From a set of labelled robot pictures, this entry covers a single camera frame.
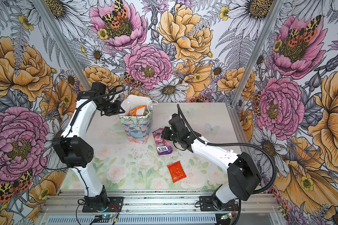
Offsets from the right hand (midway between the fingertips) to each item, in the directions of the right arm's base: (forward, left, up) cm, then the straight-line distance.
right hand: (161, 135), depth 82 cm
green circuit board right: (-37, -34, -18) cm, 53 cm away
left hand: (+11, +22, +6) cm, 26 cm away
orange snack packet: (+16, +14, +4) cm, 22 cm away
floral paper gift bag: (+6, +15, +1) cm, 16 cm away
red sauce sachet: (-15, -8, -16) cm, 24 cm away
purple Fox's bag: (-4, -1, -5) cm, 7 cm away
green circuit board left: (-36, +28, -17) cm, 48 cm away
